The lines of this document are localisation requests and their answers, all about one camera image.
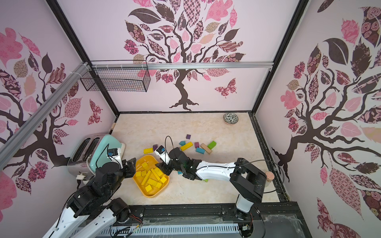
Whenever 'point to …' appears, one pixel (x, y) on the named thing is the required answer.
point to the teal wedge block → (182, 143)
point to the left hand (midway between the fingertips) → (132, 163)
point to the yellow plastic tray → (149, 177)
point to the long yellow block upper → (186, 146)
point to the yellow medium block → (157, 176)
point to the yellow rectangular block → (158, 171)
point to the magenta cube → (196, 145)
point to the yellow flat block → (148, 150)
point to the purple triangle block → (155, 146)
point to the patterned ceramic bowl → (230, 118)
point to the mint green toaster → (88, 152)
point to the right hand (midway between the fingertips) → (158, 160)
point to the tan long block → (206, 148)
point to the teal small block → (201, 150)
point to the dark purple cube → (188, 136)
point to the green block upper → (212, 145)
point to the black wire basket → (119, 75)
